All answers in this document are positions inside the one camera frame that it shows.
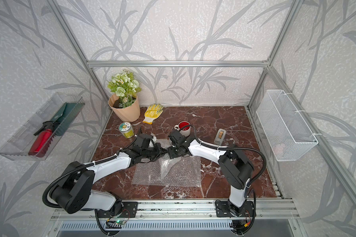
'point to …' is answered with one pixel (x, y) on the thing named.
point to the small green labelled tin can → (126, 129)
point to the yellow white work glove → (153, 112)
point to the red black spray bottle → (41, 144)
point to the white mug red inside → (186, 131)
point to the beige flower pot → (129, 114)
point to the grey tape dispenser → (219, 137)
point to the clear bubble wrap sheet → (184, 171)
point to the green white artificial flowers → (125, 87)
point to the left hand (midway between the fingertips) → (169, 151)
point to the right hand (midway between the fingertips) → (170, 153)
